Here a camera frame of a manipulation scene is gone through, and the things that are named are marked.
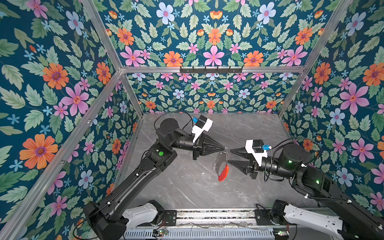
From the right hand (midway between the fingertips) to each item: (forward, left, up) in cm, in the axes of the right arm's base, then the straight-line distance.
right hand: (231, 153), depth 52 cm
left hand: (-1, +4, +4) cm, 6 cm away
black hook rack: (+61, +5, -2) cm, 61 cm away
